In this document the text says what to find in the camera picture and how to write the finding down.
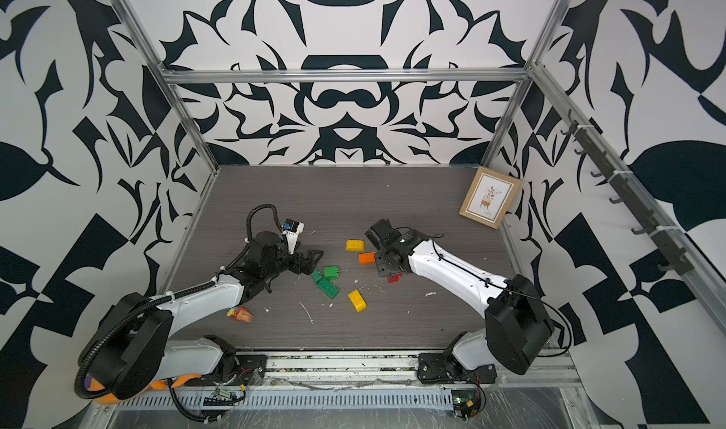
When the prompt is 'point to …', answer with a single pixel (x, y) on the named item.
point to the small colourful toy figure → (240, 314)
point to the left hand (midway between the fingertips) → (308, 242)
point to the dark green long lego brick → (316, 275)
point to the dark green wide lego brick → (328, 288)
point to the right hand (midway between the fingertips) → (388, 259)
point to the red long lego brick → (394, 278)
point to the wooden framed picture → (489, 197)
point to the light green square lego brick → (331, 272)
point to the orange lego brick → (366, 259)
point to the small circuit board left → (220, 397)
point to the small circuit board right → (465, 403)
